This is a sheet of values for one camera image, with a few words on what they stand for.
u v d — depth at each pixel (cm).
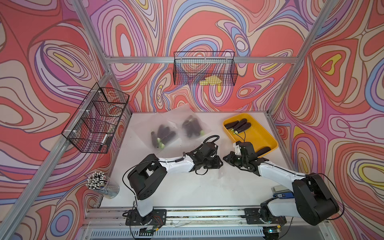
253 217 73
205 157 69
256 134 107
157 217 73
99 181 68
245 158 69
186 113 117
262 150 95
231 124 108
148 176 49
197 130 105
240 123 109
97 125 79
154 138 103
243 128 107
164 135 101
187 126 108
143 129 108
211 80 91
